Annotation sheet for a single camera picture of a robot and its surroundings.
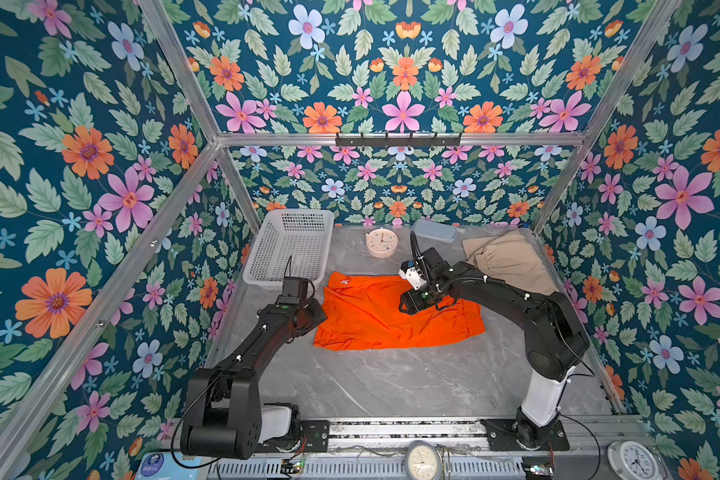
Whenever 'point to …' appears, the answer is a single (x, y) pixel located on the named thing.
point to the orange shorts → (363, 310)
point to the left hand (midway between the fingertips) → (326, 307)
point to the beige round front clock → (422, 461)
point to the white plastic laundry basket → (290, 243)
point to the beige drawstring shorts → (510, 255)
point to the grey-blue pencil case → (435, 231)
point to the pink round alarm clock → (381, 242)
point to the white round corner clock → (631, 460)
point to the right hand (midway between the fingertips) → (408, 300)
